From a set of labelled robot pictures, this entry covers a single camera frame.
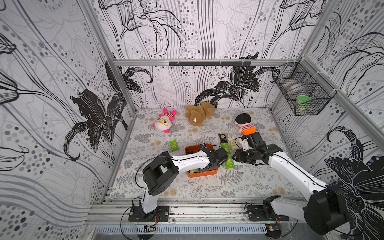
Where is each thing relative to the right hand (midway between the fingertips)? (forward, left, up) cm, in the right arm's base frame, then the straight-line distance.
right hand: (236, 156), depth 84 cm
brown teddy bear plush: (+31, +23, +1) cm, 39 cm away
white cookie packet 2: (-2, -2, -7) cm, 7 cm away
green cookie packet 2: (-2, +3, -7) cm, 8 cm away
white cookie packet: (+19, -1, -7) cm, 20 cm away
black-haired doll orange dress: (+33, -11, -7) cm, 35 cm away
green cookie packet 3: (+12, +39, -7) cm, 41 cm away
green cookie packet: (+10, +4, -7) cm, 13 cm away
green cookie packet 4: (-12, +23, +9) cm, 28 cm away
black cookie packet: (+17, +5, -8) cm, 19 cm away
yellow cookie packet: (+12, -1, -8) cm, 14 cm away
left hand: (-4, +16, -8) cm, 18 cm away
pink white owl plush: (+26, +46, 0) cm, 53 cm away
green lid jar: (+20, -35, +19) cm, 45 cm away
